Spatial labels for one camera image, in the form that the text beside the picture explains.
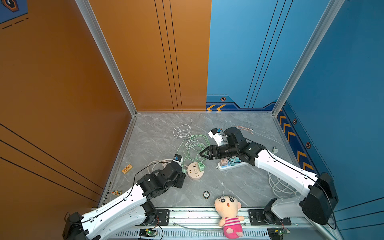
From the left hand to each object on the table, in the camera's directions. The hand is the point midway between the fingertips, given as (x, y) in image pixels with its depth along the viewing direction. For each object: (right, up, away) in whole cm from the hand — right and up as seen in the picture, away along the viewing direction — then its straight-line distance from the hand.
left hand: (183, 172), depth 79 cm
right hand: (+11, +11, -5) cm, 16 cm away
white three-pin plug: (+58, +9, +18) cm, 61 cm away
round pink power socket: (+5, -2, +8) cm, 10 cm away
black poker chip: (+12, -13, +2) cm, 18 cm away
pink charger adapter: (+22, +4, +6) cm, 24 cm away
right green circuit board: (+48, -25, -9) cm, 55 cm away
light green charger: (+9, +2, +5) cm, 11 cm away
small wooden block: (-35, -1, +11) cm, 37 cm away
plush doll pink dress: (+21, -13, -9) cm, 27 cm away
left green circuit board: (-15, -26, -8) cm, 31 cm away
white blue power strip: (+25, 0, +10) cm, 27 cm away
